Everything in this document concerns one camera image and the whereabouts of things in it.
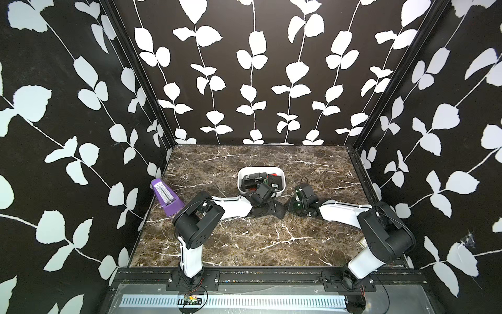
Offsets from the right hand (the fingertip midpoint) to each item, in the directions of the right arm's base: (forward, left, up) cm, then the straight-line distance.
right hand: (283, 203), depth 93 cm
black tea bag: (+11, +4, +2) cm, 12 cm away
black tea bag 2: (-7, +6, +8) cm, 12 cm away
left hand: (-2, +4, 0) cm, 4 cm away
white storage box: (+19, +18, +2) cm, 26 cm away
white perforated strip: (-39, +43, -2) cm, 58 cm away
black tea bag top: (+12, +17, +1) cm, 21 cm away
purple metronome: (-3, +53, +5) cm, 54 cm away
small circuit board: (-39, +36, -2) cm, 53 cm away
